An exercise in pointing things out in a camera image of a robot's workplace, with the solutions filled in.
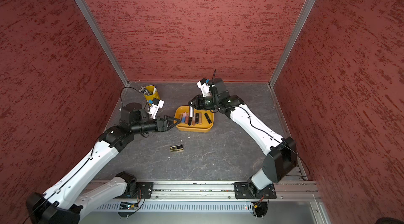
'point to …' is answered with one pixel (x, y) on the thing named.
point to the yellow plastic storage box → (205, 126)
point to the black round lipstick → (190, 120)
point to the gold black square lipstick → (176, 148)
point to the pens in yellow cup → (143, 90)
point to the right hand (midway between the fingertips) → (191, 106)
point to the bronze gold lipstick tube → (181, 117)
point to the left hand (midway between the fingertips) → (174, 126)
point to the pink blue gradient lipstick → (183, 116)
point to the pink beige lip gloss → (193, 120)
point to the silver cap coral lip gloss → (187, 118)
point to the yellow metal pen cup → (150, 98)
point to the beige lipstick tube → (200, 118)
